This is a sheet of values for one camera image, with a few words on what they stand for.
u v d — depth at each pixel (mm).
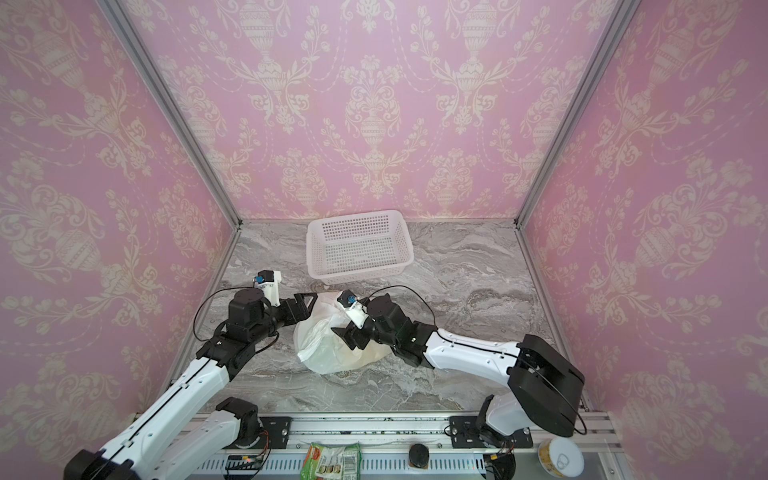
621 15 687
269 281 714
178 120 897
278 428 745
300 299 726
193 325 953
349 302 653
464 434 730
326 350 814
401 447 739
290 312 701
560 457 660
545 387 420
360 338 686
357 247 1128
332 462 694
